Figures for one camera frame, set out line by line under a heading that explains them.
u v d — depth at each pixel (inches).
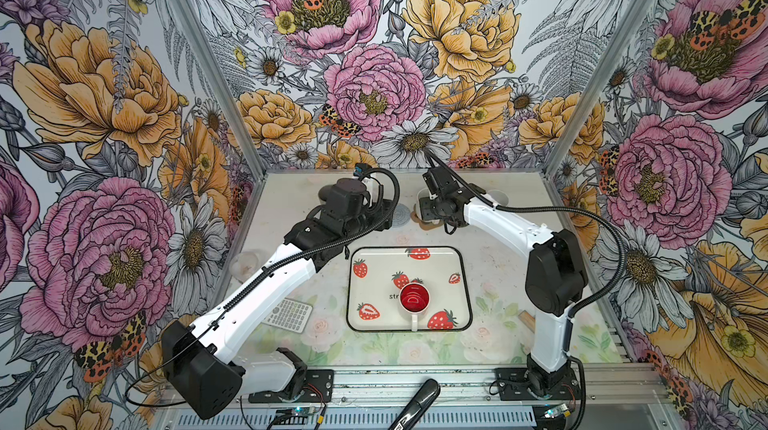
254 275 18.0
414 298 34.3
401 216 42.7
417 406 26.5
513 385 29.1
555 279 19.9
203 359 14.9
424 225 41.3
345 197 20.6
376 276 37.1
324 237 20.9
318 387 28.9
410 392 29.5
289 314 33.5
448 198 26.6
